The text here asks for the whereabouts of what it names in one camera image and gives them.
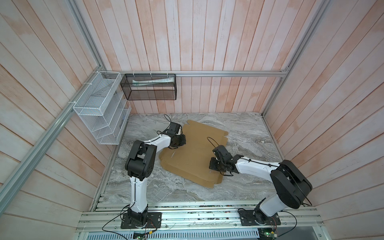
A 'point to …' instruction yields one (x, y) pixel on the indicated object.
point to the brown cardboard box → (192, 160)
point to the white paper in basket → (149, 82)
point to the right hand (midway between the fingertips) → (209, 164)
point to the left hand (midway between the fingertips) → (185, 143)
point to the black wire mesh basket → (149, 86)
